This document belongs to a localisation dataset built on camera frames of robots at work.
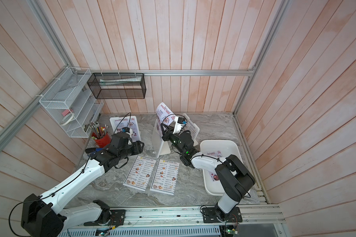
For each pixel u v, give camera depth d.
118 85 1.06
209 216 0.74
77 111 0.81
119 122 0.92
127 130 0.70
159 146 0.85
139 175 0.88
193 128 0.88
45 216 0.37
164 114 0.78
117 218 0.73
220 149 1.00
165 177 0.88
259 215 0.75
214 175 0.88
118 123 0.92
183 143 0.63
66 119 0.82
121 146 0.61
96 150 0.93
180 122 0.71
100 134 0.95
